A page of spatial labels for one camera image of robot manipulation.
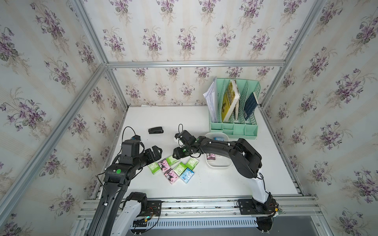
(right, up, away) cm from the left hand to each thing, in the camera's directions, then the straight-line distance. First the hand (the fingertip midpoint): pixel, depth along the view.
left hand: (157, 153), depth 72 cm
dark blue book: (+60, +27, +33) cm, 74 cm away
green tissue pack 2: (+18, -9, +14) cm, 24 cm away
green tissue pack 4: (+10, -12, +12) cm, 20 cm away
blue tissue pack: (+36, +4, +24) cm, 44 cm away
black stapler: (-7, +9, +29) cm, 32 cm away
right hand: (+8, -5, +17) cm, 20 cm away
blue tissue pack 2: (+15, -15, +10) cm, 23 cm away
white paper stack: (+29, +32, +16) cm, 46 cm away
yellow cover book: (+43, +31, +24) cm, 58 cm away
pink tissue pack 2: (+1, -10, +14) cm, 17 cm away
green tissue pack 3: (-4, -11, +12) cm, 17 cm away
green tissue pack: (+5, -8, +15) cm, 18 cm away
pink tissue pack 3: (+6, -15, +10) cm, 19 cm away
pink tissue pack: (+29, -6, +16) cm, 34 cm away
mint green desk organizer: (+56, +15, +35) cm, 67 cm away
